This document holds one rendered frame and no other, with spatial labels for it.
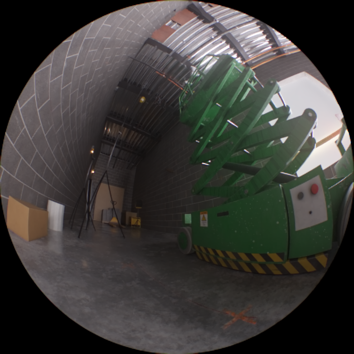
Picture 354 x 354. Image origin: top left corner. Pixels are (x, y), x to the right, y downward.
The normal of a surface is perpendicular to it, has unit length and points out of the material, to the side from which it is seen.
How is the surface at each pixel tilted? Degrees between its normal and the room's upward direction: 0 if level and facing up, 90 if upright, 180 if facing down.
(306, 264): 90
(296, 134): 90
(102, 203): 90
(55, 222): 90
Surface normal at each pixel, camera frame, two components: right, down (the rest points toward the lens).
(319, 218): -0.91, -0.15
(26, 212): 0.64, -0.32
